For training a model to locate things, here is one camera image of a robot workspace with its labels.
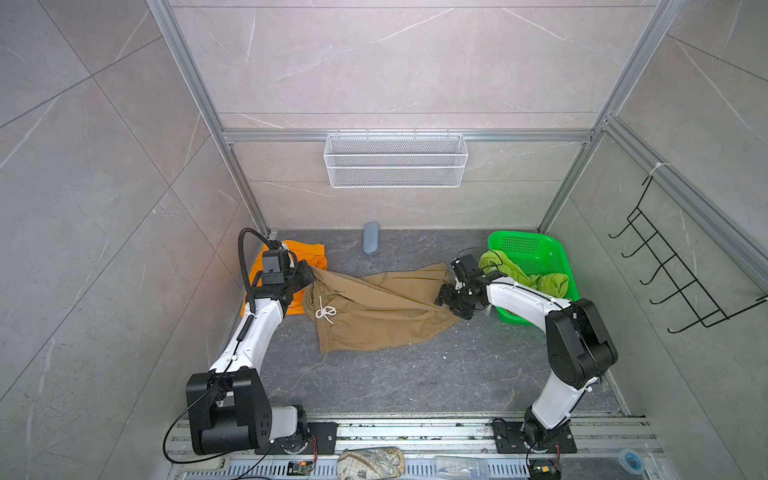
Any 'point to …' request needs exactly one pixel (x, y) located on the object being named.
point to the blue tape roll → (631, 461)
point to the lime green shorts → (555, 285)
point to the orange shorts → (313, 253)
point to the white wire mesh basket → (395, 161)
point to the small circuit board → (300, 468)
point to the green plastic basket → (536, 253)
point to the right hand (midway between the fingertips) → (441, 303)
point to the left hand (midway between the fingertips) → (306, 262)
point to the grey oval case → (371, 238)
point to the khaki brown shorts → (378, 310)
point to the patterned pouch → (371, 463)
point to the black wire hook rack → (707, 311)
